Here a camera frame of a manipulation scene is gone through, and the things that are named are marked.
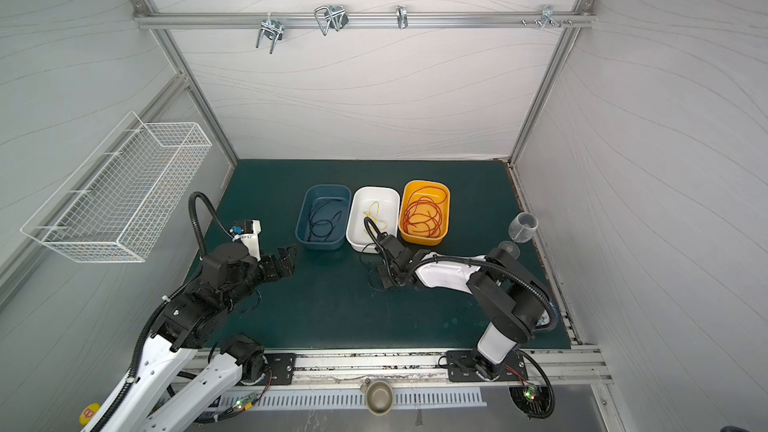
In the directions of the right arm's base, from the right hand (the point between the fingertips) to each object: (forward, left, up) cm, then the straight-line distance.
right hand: (389, 263), depth 91 cm
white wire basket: (-4, +62, +32) cm, 70 cm away
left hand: (-6, +25, +21) cm, 33 cm away
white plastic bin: (+20, +4, +4) cm, 21 cm away
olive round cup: (-34, 0, 0) cm, 34 cm away
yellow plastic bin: (+26, -6, +4) cm, 27 cm away
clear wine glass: (+7, -38, +11) cm, 41 cm away
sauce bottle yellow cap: (-41, +52, +19) cm, 69 cm away
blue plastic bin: (+17, +24, -1) cm, 30 cm away
